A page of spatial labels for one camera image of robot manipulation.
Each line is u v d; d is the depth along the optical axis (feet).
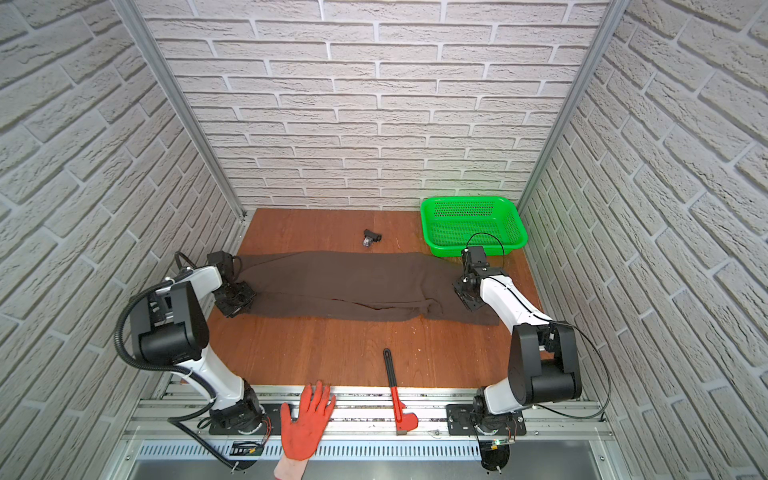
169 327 1.62
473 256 2.38
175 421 2.16
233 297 2.62
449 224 3.84
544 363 1.45
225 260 2.60
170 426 2.15
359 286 3.24
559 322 1.50
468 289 2.20
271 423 2.38
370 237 3.61
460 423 2.42
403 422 2.38
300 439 2.30
